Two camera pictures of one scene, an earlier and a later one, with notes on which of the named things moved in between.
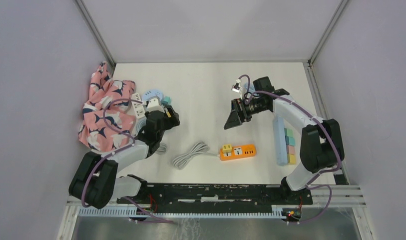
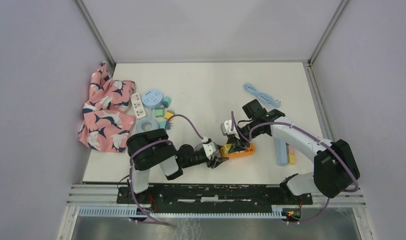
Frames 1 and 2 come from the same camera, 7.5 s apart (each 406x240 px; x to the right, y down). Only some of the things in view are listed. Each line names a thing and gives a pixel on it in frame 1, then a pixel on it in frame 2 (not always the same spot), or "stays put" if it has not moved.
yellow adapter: (226, 148) stays put
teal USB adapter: (167, 101) stays put
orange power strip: (238, 152) stays put
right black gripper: (238, 114) → (237, 144)
